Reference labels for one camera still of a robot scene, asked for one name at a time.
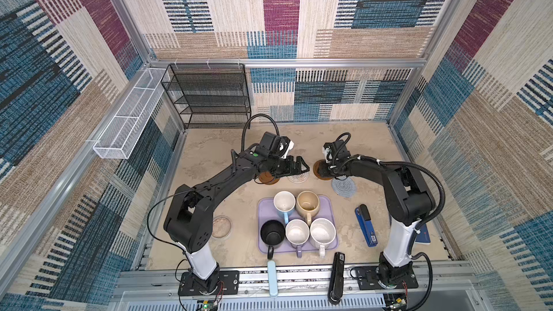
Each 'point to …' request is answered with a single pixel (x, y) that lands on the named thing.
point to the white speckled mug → (322, 232)
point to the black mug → (272, 233)
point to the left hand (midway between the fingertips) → (302, 171)
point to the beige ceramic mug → (307, 204)
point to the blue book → (423, 235)
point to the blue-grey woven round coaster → (345, 188)
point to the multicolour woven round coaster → (299, 178)
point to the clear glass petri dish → (222, 227)
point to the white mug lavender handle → (297, 232)
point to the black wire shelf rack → (214, 94)
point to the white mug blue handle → (284, 203)
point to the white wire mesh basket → (114, 141)
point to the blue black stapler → (366, 224)
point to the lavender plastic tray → (267, 211)
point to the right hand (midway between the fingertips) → (324, 172)
